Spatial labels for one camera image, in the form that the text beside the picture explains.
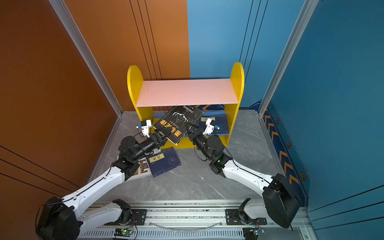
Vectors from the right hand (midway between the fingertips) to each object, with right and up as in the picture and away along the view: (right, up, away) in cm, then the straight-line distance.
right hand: (183, 124), depth 69 cm
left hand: (-5, -3, 0) cm, 6 cm away
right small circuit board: (+32, -52, +2) cm, 62 cm away
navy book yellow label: (+22, +2, +25) cm, 34 cm away
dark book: (-5, 0, +1) cm, 5 cm away
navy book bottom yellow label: (-15, -23, +22) cm, 35 cm away
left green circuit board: (-29, -52, +2) cm, 60 cm away
